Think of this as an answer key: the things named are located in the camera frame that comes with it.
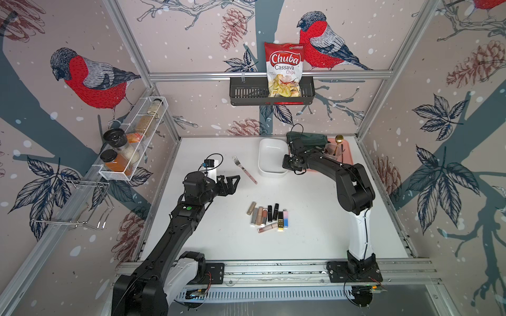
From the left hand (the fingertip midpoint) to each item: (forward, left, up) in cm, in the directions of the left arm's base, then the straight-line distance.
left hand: (234, 173), depth 79 cm
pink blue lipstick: (-12, -22, -20) cm, 32 cm away
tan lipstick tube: (-10, -10, -20) cm, 24 cm away
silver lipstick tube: (-10, -8, -20) cm, 24 cm away
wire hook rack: (-20, +41, +15) cm, 48 cm away
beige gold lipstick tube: (-7, -6, -20) cm, 22 cm away
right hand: (+18, -23, -17) cm, 34 cm away
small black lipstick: (-9, -15, -19) cm, 26 cm away
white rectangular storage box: (+22, -17, -15) cm, 31 cm away
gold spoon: (+26, -52, -8) cm, 59 cm away
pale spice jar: (+26, +37, +14) cm, 47 cm away
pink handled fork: (+20, +2, -20) cm, 28 cm away
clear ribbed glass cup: (+23, -50, -13) cm, 57 cm away
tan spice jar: (+15, +37, +14) cm, 43 cm away
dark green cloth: (+36, -40, -19) cm, 57 cm away
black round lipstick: (-7, -18, -20) cm, 28 cm away
